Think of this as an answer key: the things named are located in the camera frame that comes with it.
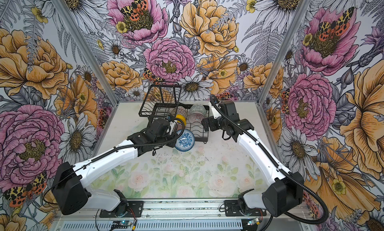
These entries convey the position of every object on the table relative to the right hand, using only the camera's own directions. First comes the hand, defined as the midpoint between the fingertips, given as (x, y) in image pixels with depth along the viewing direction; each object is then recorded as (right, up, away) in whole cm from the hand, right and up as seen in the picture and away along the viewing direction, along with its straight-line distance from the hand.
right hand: (210, 124), depth 79 cm
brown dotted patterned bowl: (-18, +8, +31) cm, 37 cm away
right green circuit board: (+21, -45, -8) cm, 50 cm away
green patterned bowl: (-6, +10, +32) cm, 34 cm away
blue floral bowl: (-13, -10, +2) cm, 16 cm away
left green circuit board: (-42, -46, -8) cm, 63 cm away
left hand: (-18, -9, +2) cm, 20 cm away
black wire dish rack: (-30, +15, +32) cm, 46 cm away
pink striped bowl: (-8, +3, +29) cm, 30 cm away
